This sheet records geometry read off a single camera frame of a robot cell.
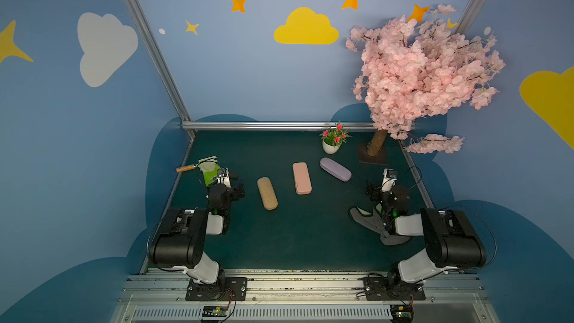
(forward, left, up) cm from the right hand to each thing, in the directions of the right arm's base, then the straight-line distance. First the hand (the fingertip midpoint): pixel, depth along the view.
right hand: (382, 178), depth 94 cm
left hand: (-5, +66, +1) cm, 66 cm away
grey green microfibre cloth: (-18, +5, -4) cm, 19 cm away
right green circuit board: (-47, -1, -10) cm, 48 cm away
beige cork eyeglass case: (-8, +50, -5) cm, 50 cm away
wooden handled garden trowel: (+3, +91, -4) cm, 91 cm away
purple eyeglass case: (+7, +19, -6) cm, 21 cm away
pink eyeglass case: (+2, +34, -6) cm, 35 cm away
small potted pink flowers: (+19, +21, +4) cm, 28 cm away
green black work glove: (+5, +79, -6) cm, 80 cm away
